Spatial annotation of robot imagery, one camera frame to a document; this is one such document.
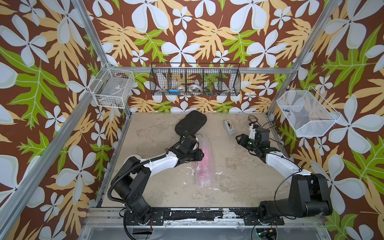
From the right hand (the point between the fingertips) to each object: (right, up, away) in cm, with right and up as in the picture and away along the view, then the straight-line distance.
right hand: (237, 137), depth 90 cm
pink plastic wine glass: (-20, -17, -6) cm, 27 cm away
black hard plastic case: (-28, +9, +18) cm, 35 cm away
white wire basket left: (-75, +30, -4) cm, 81 cm away
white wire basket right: (+38, +14, -8) cm, 41 cm away
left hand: (-21, -10, -2) cm, 23 cm away
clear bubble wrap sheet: (-23, -25, -9) cm, 35 cm away
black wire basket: (-25, +38, +8) cm, 47 cm away
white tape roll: (-63, -13, +6) cm, 65 cm away
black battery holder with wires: (+5, +2, -21) cm, 22 cm away
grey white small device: (0, +6, +17) cm, 18 cm away
